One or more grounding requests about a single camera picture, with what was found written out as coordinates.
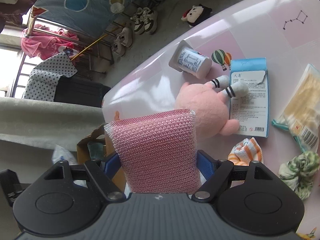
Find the brown cardboard box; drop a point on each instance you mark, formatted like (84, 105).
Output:
(97, 146)

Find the pink plush doll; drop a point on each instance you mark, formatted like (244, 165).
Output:
(209, 103)

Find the white tied plastic bag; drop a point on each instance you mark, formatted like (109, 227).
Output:
(61, 154)

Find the green white scrunchie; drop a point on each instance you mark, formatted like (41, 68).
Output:
(299, 173)

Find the pink mesh sponge cloth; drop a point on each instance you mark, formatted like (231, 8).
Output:
(158, 152)

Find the orange striped white towel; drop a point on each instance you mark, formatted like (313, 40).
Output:
(246, 151)

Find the white sofa cover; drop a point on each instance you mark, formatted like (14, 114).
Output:
(46, 124)

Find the pink hanging clothes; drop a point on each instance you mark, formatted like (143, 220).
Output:
(45, 46)

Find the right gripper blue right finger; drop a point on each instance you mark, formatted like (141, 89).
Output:
(216, 173)

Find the blue dotted bedsheet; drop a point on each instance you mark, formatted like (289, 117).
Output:
(90, 17)

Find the star patterned cloth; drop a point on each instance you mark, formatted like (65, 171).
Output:
(44, 78)

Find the black red plush toy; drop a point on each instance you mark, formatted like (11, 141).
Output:
(196, 15)

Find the dark suitcase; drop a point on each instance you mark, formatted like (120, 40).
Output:
(77, 91)

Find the green white sneaker pair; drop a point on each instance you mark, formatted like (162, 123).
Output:
(145, 21)

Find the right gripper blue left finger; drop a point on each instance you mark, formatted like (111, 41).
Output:
(101, 173)

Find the white yogurt cup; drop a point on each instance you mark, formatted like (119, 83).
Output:
(186, 59)

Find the yellow snack plastic bag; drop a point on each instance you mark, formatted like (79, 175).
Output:
(301, 115)

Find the blue white paper box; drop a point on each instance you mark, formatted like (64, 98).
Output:
(252, 110)

